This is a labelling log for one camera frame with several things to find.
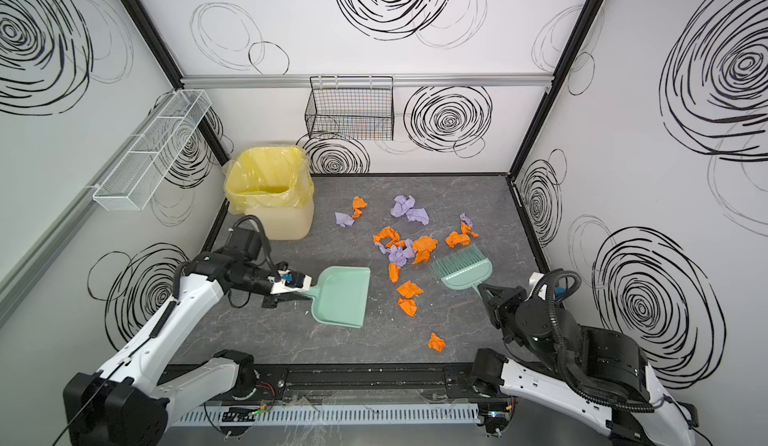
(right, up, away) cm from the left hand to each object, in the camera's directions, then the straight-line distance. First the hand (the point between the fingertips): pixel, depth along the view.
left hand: (309, 285), depth 75 cm
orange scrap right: (+45, +9, +25) cm, 52 cm away
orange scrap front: (+22, -1, +18) cm, 28 cm away
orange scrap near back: (+9, +21, +35) cm, 41 cm away
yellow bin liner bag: (-20, +29, +24) cm, 43 cm away
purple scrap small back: (+4, +15, +31) cm, 35 cm away
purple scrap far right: (+48, +14, +30) cm, 59 cm away
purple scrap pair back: (+26, +19, +32) cm, 46 cm away
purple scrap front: (+23, +4, +21) cm, 32 cm away
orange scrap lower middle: (+27, -5, +14) cm, 31 cm away
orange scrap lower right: (+26, -9, +12) cm, 30 cm away
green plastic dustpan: (+8, -2, -3) cm, 9 cm away
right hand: (+36, +3, -15) cm, 39 cm away
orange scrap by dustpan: (+20, +11, +27) cm, 35 cm away
